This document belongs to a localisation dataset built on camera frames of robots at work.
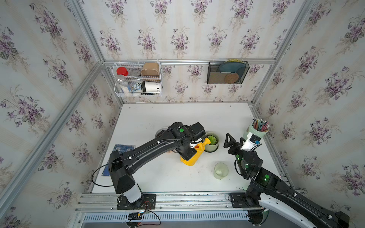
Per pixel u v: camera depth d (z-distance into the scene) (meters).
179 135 0.48
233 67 0.91
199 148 0.71
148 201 0.73
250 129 0.88
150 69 0.88
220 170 0.84
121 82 0.86
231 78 0.96
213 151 0.90
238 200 0.74
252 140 0.60
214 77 0.96
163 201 0.75
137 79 0.93
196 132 0.54
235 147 0.63
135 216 0.71
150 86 0.92
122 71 0.92
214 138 0.88
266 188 0.51
